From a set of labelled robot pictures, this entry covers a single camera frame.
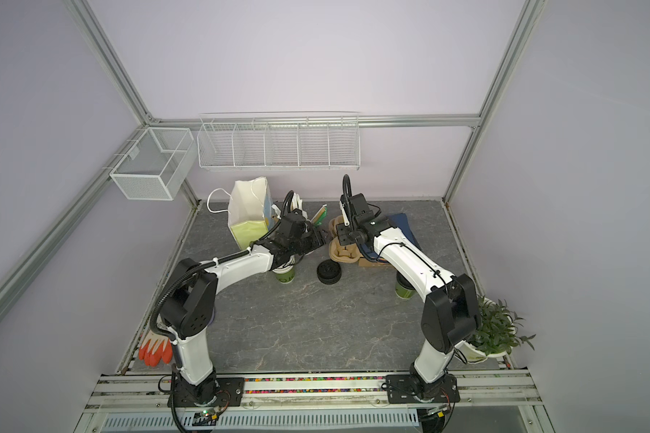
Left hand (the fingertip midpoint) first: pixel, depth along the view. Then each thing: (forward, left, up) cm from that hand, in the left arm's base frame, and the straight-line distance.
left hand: (329, 238), depth 91 cm
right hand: (-1, -6, +5) cm, 8 cm away
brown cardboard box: (-5, -11, -8) cm, 15 cm away
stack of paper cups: (-10, +15, -6) cm, 19 cm away
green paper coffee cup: (-18, -22, -3) cm, 29 cm away
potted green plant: (-36, -41, +4) cm, 54 cm away
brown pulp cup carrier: (-2, -5, -7) cm, 9 cm away
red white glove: (-28, +54, -12) cm, 63 cm away
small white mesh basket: (+28, +60, +13) cm, 68 cm away
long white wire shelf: (+34, +16, +16) cm, 41 cm away
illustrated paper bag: (+16, +29, -1) cm, 33 cm away
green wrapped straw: (+8, +3, +3) cm, 9 cm away
